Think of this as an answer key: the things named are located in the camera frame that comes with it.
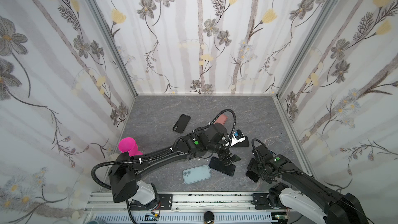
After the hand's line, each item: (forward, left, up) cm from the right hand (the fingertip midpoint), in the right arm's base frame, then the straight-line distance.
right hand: (249, 167), depth 84 cm
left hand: (+4, +12, +20) cm, 24 cm away
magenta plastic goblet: (+7, +66, +8) cm, 66 cm away
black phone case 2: (+1, +11, +29) cm, 31 cm away
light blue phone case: (-4, +29, -2) cm, 29 cm away
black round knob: (-23, +23, +10) cm, 34 cm away
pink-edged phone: (-6, +1, +6) cm, 8 cm away
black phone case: (+28, +41, -5) cm, 50 cm away
